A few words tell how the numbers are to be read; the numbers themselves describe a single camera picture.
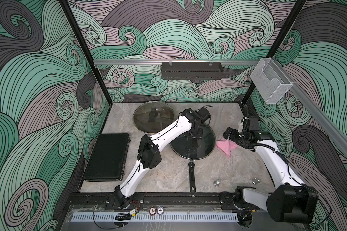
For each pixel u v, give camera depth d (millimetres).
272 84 756
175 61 934
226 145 896
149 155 540
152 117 906
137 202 726
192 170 760
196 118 593
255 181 776
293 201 379
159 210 711
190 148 882
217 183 757
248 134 572
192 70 957
